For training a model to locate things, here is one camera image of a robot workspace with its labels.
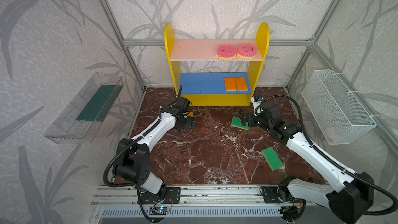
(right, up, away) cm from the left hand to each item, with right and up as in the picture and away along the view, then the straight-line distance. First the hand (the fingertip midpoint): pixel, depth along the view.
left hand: (186, 124), depth 88 cm
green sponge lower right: (+48, -19, -3) cm, 51 cm away
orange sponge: (+27, +25, +15) cm, 40 cm away
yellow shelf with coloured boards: (+19, +35, +28) cm, 48 cm away
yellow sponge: (0, +4, +17) cm, 18 cm away
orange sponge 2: (+34, +24, +13) cm, 44 cm away
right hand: (+33, +8, -8) cm, 35 cm away
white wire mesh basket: (+67, +7, -25) cm, 72 cm away
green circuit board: (-11, -38, -16) cm, 43 cm away
